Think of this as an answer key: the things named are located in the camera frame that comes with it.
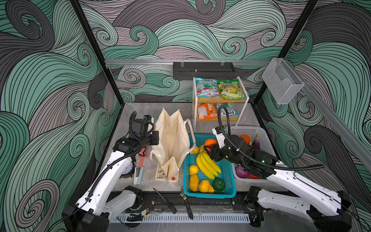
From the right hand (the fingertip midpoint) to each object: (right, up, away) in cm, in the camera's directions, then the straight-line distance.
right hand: (208, 146), depth 69 cm
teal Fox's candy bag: (+19, +20, +25) cm, 37 cm away
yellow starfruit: (-7, -21, +7) cm, 23 cm away
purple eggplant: (+34, -3, +20) cm, 39 cm away
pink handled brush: (-38, -17, +13) cm, 44 cm away
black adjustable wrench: (-10, -32, +3) cm, 33 cm away
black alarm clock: (-44, -18, +13) cm, 49 cm away
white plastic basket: (+39, -3, +19) cm, 43 cm away
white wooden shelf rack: (-5, +23, +7) cm, 25 cm away
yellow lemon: (-4, -7, +20) cm, 21 cm away
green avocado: (+6, -22, +6) cm, 23 cm away
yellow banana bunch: (+2, -15, +15) cm, 21 cm away
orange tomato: (+29, 0, +23) cm, 37 cm away
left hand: (-26, +5, +8) cm, 28 cm away
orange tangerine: (0, +3, -3) cm, 4 cm away
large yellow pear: (-1, -22, +5) cm, 23 cm away
